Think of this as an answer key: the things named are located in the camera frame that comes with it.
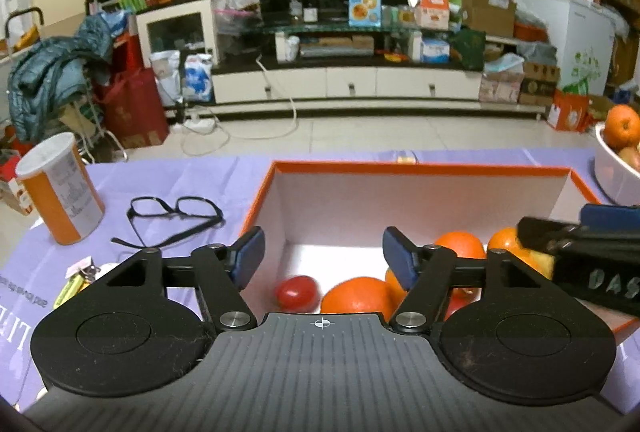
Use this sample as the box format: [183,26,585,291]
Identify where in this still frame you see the white power cable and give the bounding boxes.
[180,54,298,156]

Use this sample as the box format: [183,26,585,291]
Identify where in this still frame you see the orange and white gift bag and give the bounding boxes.
[546,89,591,133]

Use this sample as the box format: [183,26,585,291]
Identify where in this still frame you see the white chest freezer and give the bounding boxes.
[522,0,616,95]

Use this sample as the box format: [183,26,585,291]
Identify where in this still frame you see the white plastic basket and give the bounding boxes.
[594,122,640,207]

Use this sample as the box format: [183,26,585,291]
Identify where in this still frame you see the white power strip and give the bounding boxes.
[182,116,217,135]

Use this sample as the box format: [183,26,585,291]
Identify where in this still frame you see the white and orange carton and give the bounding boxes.
[417,0,451,30]

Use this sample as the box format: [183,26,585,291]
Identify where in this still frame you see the blue and white bag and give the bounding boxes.
[182,53,215,102]

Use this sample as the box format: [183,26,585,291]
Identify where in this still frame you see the brown cardboard box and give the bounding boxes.
[461,0,517,38]

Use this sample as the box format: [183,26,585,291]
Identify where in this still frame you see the black tube frame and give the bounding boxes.
[5,6,46,57]

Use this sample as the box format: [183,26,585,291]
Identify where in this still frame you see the pink wrapped pack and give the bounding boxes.
[479,72,525,103]

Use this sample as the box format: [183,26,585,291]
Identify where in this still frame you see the black eyeglasses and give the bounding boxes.
[111,196,225,249]

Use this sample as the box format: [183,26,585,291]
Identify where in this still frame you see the blue puffer jacket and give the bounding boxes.
[7,12,131,143]

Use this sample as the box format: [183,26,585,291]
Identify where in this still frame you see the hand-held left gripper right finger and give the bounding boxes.
[382,226,561,335]

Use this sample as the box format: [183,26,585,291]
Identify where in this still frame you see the red shopping bag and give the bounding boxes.
[95,66,170,150]

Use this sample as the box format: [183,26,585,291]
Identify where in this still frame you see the purple floral tablecloth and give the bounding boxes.
[0,148,640,418]

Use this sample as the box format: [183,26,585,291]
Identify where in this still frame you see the blue tissue pack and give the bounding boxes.
[420,38,451,64]

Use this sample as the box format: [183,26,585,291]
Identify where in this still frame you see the blue snack box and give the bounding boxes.
[348,0,382,28]

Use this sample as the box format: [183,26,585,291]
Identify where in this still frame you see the orange and white canister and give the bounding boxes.
[15,132,106,246]

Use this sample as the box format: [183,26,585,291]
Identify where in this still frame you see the small orange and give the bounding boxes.
[384,269,408,307]
[487,227,533,263]

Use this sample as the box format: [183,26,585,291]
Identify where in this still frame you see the white plastic jar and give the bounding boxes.
[275,33,301,62]

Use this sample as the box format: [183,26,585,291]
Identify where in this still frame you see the yellow-green key bunch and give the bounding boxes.
[52,274,91,310]

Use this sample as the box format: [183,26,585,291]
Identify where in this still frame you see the green gift bag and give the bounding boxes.
[450,28,487,71]

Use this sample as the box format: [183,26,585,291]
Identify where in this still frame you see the orange cardboard box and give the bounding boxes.
[239,160,631,338]

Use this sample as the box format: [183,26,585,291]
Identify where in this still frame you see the large orange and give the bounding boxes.
[603,104,640,150]

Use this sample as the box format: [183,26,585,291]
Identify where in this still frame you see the red cherry tomato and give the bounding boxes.
[444,289,481,319]
[276,275,321,313]

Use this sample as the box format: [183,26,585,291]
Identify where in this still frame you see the white glass-door cabinet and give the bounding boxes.
[135,0,221,67]

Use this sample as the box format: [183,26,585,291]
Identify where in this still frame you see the brown printed carton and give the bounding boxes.
[519,62,561,106]

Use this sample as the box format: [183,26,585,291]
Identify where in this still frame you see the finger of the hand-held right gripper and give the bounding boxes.
[580,204,640,233]
[516,217,596,255]

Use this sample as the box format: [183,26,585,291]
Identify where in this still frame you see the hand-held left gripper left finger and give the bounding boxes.
[87,226,266,332]

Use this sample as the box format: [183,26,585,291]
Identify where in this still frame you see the white plastic bag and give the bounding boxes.
[150,50,182,105]

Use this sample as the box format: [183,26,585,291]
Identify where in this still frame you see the red apple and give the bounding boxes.
[617,144,640,173]

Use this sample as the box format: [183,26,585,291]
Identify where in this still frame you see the large orange-red tomato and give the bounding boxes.
[320,277,396,320]
[434,231,487,263]

